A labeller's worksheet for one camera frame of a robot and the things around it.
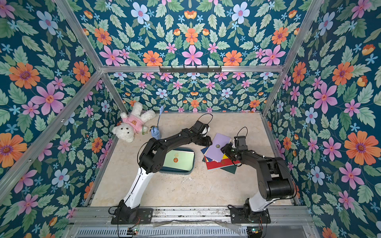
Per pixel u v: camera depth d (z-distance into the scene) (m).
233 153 0.81
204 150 0.98
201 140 0.88
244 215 0.73
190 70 0.93
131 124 1.03
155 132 0.96
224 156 0.94
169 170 0.89
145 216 0.73
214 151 0.97
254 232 0.71
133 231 0.72
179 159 0.90
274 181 0.46
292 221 0.72
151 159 0.60
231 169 0.91
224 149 0.86
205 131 0.86
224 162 0.92
